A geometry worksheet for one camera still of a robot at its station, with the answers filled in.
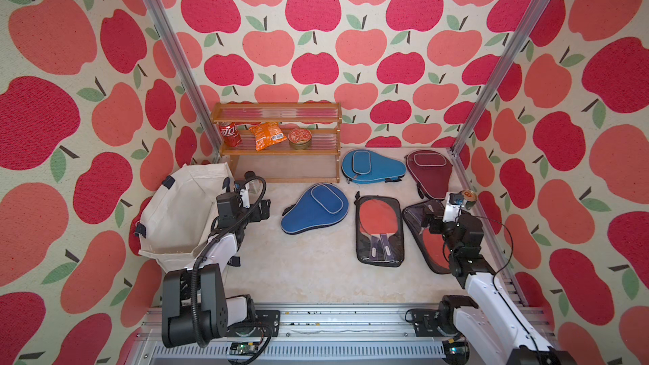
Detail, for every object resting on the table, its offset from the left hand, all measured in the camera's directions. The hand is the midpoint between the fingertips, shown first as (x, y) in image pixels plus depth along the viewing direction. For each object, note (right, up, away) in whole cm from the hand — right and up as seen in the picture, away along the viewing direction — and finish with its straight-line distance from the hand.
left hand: (257, 204), depth 90 cm
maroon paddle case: (+73, +12, +21) cm, 77 cm away
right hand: (+64, -2, -8) cm, 65 cm away
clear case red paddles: (+45, -10, +1) cm, 46 cm away
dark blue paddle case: (+23, -2, +6) cm, 24 cm away
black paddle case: (+63, -15, -1) cm, 64 cm away
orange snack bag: (+1, +27, +11) cm, 29 cm away
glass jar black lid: (-6, +10, +10) cm, 16 cm away
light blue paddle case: (+43, +14, +18) cm, 49 cm away
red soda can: (-12, +27, +5) cm, 30 cm away
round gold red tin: (+15, +25, +9) cm, 30 cm away
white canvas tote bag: (-24, -3, -8) cm, 26 cm away
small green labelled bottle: (+78, +2, +1) cm, 78 cm away
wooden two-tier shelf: (+7, +24, +11) cm, 27 cm away
